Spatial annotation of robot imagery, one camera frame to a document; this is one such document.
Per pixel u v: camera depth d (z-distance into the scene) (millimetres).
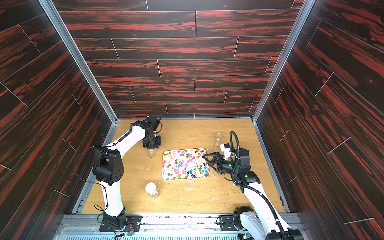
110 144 555
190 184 864
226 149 730
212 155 684
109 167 527
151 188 751
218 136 962
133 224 731
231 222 735
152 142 819
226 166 669
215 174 905
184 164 938
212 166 767
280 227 401
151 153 1002
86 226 735
